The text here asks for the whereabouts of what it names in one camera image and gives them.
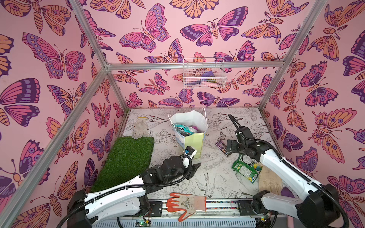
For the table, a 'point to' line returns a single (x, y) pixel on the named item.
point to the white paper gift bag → (191, 118)
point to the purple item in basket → (208, 74)
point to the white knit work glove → (140, 128)
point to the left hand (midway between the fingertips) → (197, 160)
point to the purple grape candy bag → (195, 127)
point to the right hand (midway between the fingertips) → (234, 144)
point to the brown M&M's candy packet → (223, 147)
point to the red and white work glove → (189, 204)
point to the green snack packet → (251, 171)
